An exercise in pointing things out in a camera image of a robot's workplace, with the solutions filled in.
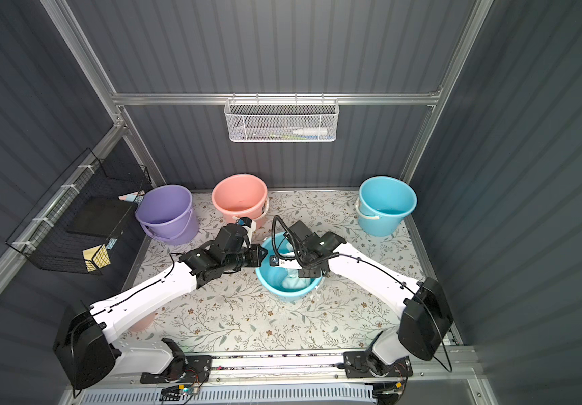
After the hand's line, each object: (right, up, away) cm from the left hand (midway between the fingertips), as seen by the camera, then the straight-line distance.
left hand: (268, 254), depth 78 cm
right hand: (+12, -2, +3) cm, 12 cm away
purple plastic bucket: (-44, +13, +23) cm, 51 cm away
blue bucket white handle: (+48, +18, +34) cm, 61 cm away
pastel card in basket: (-47, +18, +5) cm, 50 cm away
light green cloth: (+7, -8, +2) cm, 11 cm away
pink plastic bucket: (-14, +21, +26) cm, 36 cm away
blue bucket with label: (+4, -10, +7) cm, 13 cm away
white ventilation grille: (+28, -38, -8) cm, 48 cm away
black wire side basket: (-54, +9, -7) cm, 55 cm away
